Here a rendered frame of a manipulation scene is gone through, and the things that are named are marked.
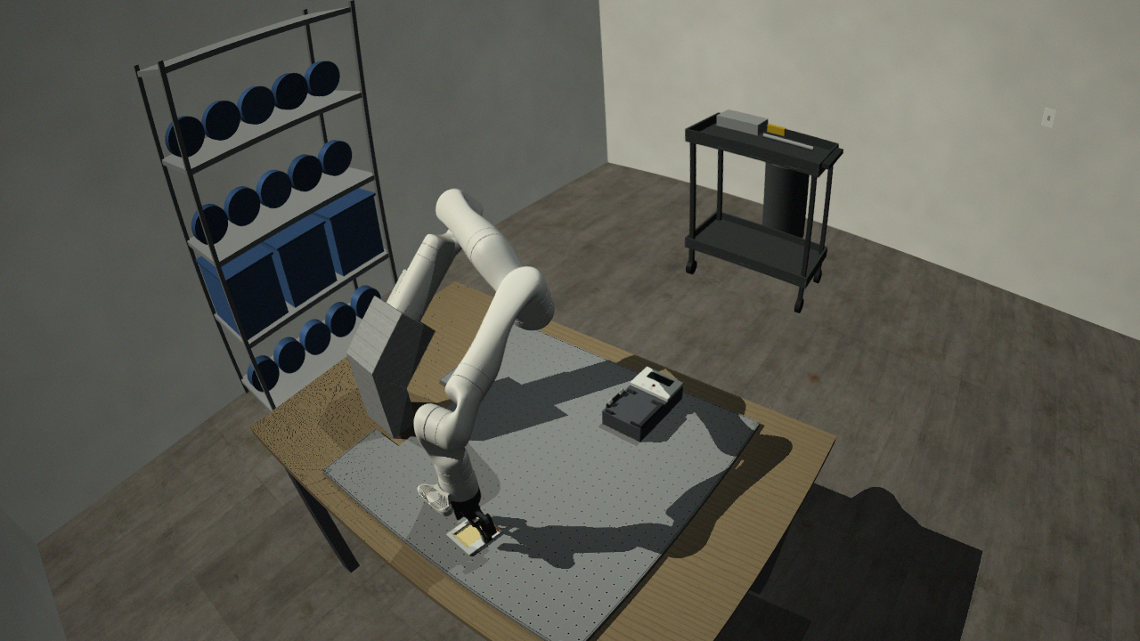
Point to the grey flat work mat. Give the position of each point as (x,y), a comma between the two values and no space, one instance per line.
(585,511)

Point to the black dock with white console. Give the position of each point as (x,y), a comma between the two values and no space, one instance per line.
(633,411)

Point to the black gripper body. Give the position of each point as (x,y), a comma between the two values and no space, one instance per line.
(471,505)

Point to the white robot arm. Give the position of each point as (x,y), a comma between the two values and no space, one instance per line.
(517,288)

